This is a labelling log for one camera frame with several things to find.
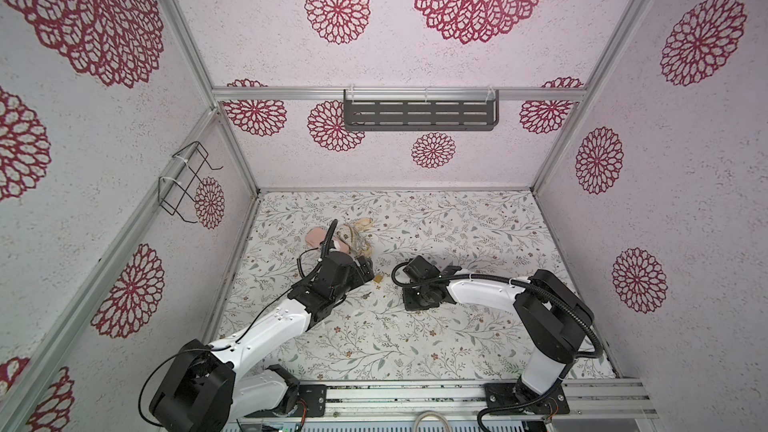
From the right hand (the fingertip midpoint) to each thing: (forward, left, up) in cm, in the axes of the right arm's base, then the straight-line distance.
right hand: (403, 300), depth 90 cm
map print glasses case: (+23, +17, +3) cm, 28 cm away
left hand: (+4, +12, +10) cm, 16 cm away
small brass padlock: (+7, +8, 0) cm, 11 cm away
